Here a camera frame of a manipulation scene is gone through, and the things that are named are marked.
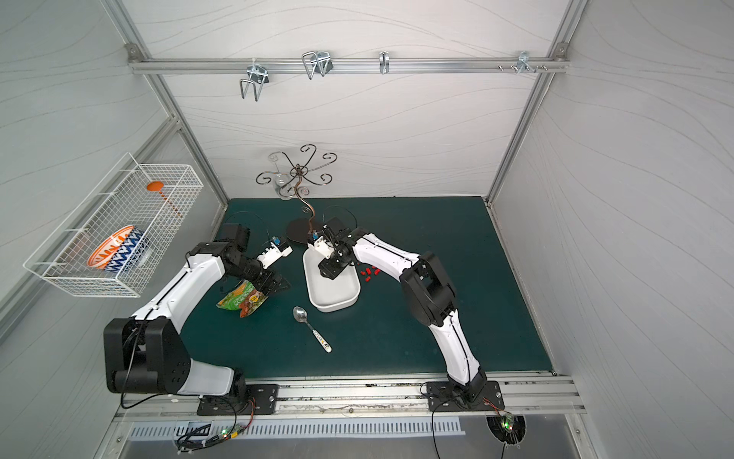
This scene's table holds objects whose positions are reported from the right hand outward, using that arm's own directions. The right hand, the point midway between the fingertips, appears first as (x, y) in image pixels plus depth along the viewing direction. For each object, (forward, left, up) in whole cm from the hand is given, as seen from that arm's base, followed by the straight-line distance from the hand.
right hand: (328, 265), depth 93 cm
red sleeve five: (-1, -13, -6) cm, 15 cm away
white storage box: (-10, -2, -3) cm, 10 cm away
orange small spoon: (+7, +46, +27) cm, 54 cm away
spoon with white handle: (-15, +7, -5) cm, 18 cm away
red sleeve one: (-7, -17, +8) cm, 20 cm away
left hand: (-8, +12, +6) cm, 16 cm away
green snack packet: (-12, +25, -1) cm, 28 cm away
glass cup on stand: (+23, +17, +17) cm, 33 cm away
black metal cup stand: (+18, +14, -4) cm, 23 cm away
